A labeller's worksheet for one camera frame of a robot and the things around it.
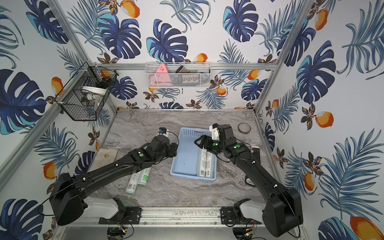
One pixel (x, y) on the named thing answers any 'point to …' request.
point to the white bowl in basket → (97, 91)
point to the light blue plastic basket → (185, 166)
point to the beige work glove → (104, 157)
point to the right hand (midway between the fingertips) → (199, 142)
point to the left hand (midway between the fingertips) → (173, 143)
